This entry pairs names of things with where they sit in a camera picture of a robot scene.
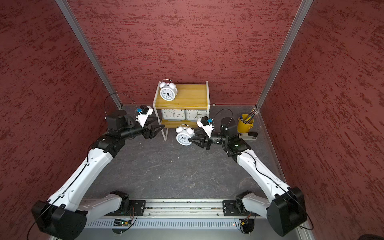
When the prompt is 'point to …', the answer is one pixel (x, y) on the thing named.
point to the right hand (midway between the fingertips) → (191, 138)
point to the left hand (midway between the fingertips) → (158, 124)
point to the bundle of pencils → (252, 113)
